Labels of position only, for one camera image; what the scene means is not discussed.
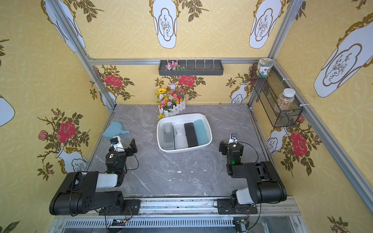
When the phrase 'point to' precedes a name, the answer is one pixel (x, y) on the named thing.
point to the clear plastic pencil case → (179, 136)
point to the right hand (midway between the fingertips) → (233, 141)
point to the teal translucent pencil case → (201, 132)
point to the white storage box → (182, 119)
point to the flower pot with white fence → (171, 102)
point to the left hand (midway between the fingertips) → (120, 141)
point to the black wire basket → (267, 91)
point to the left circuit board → (118, 222)
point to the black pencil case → (191, 134)
